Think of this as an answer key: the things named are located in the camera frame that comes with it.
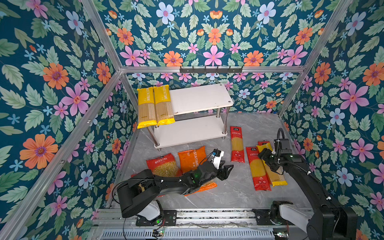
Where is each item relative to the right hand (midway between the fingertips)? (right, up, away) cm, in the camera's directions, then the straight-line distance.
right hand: (261, 156), depth 84 cm
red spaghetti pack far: (-10, +5, +15) cm, 19 cm away
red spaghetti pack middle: (+1, -10, +7) cm, 12 cm away
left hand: (-18, -2, -9) cm, 20 cm away
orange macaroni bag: (-40, -3, +6) cm, 40 cm away
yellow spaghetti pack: (-60, +24, -14) cm, 66 cm away
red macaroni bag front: (-56, -6, +2) cm, 56 cm away
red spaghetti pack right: (+6, +6, +16) cm, 18 cm away
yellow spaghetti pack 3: (+8, -12, -2) cm, 15 cm away
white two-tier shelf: (-35, +28, +38) cm, 59 cm away
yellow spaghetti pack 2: (-52, +25, -12) cm, 59 cm away
